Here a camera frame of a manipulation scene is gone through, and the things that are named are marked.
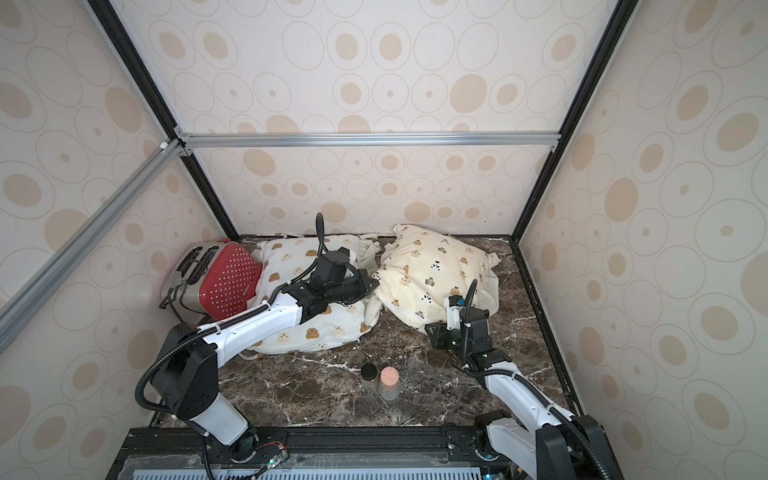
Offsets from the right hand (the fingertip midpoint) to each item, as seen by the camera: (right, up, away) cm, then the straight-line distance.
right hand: (441, 325), depth 86 cm
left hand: (-15, +13, -6) cm, 21 cm away
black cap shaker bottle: (-20, -12, -10) cm, 25 cm away
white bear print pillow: (-48, +19, +12) cm, 53 cm away
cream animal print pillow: (-6, +16, +5) cm, 17 cm away
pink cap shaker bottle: (-15, -13, -12) cm, 23 cm away
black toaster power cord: (-76, +7, -3) cm, 77 cm away
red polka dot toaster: (-65, +13, -1) cm, 67 cm away
